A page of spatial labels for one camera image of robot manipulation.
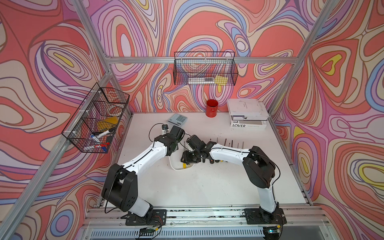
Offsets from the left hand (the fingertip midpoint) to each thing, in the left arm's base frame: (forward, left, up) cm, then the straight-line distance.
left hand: (170, 145), depth 88 cm
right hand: (-8, -9, -8) cm, 15 cm away
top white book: (+31, -53, 0) cm, 61 cm away
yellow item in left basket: (+4, +34, +14) cm, 37 cm away
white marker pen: (-6, +34, +15) cm, 38 cm away
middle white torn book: (+27, -55, -4) cm, 62 cm away
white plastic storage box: (-6, -3, -6) cm, 9 cm away
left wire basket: (-4, +32, +23) cm, 39 cm away
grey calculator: (+29, -2, -9) cm, 31 cm away
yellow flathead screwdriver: (-9, -9, -9) cm, 15 cm away
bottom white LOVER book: (+23, -55, -7) cm, 60 cm away
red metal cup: (+34, -28, -2) cm, 44 cm away
